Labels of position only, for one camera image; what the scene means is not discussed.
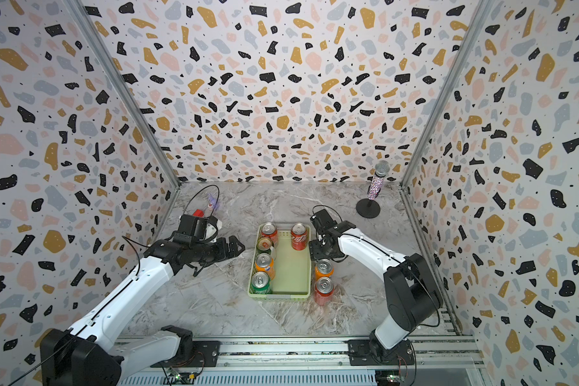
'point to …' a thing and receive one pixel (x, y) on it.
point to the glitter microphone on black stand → (370, 207)
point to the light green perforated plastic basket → (292, 279)
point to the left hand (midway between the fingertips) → (236, 249)
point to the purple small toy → (213, 203)
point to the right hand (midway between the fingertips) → (320, 252)
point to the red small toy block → (198, 212)
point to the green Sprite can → (260, 283)
